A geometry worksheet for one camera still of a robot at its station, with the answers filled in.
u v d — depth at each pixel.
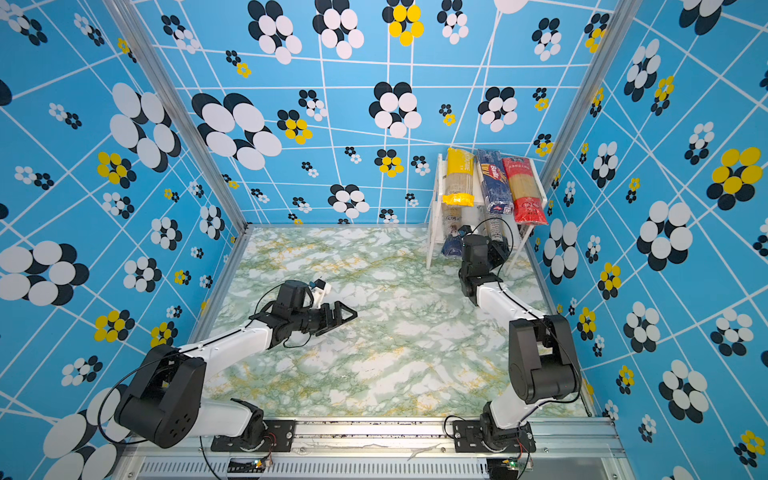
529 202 0.75
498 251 0.78
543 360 0.46
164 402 0.43
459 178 0.83
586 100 0.83
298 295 0.72
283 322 0.66
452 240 0.91
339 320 0.76
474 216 1.02
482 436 0.72
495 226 0.90
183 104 0.87
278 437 0.73
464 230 0.83
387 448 0.72
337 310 0.78
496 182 0.80
